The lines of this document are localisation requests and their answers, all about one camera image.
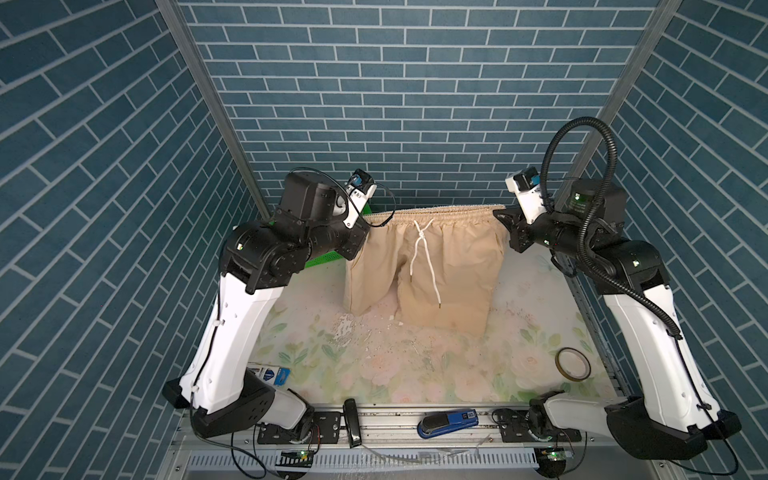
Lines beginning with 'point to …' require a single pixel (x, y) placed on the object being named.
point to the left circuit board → (295, 459)
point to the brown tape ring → (556, 359)
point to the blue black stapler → (433, 424)
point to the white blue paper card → (275, 375)
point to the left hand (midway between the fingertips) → (361, 220)
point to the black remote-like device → (350, 416)
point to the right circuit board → (551, 460)
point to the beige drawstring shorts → (444, 265)
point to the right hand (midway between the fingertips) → (497, 205)
